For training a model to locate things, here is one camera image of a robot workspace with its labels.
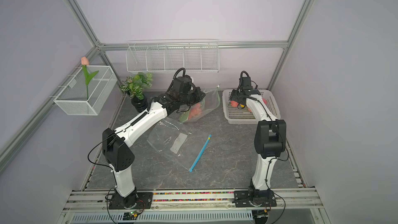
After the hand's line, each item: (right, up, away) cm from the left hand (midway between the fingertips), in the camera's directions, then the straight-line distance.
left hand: (208, 94), depth 79 cm
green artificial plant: (-41, +6, +9) cm, 43 cm away
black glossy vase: (-45, -6, +24) cm, 51 cm away
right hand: (+19, 0, +18) cm, 26 cm away
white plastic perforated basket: (+26, -13, +26) cm, 39 cm away
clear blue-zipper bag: (-15, -29, +13) cm, 35 cm away
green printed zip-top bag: (+1, -4, -2) cm, 5 cm away
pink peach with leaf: (+19, -4, +28) cm, 34 cm away
